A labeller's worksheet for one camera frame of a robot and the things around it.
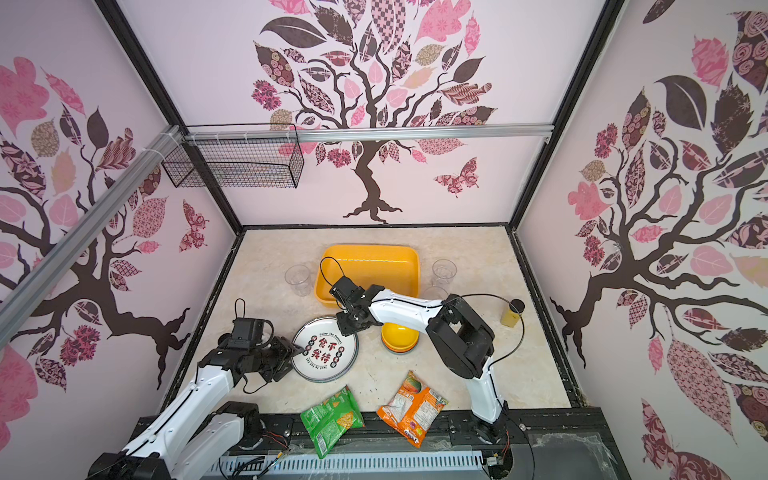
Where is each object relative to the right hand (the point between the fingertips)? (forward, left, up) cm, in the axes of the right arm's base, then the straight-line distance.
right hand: (345, 323), depth 89 cm
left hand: (-10, +12, -1) cm, 16 cm away
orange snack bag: (-24, -19, -1) cm, 30 cm away
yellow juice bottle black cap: (0, -50, +2) cm, 50 cm away
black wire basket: (+45, +35, +30) cm, 64 cm away
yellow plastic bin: (+25, -16, -5) cm, 30 cm away
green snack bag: (-26, +2, 0) cm, 26 cm away
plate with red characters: (-9, +4, -3) cm, 10 cm away
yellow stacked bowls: (-5, -16, -1) cm, 17 cm away
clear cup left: (+17, +18, +1) cm, 25 cm away
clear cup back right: (+20, -33, -2) cm, 39 cm away
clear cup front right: (+10, -29, 0) cm, 30 cm away
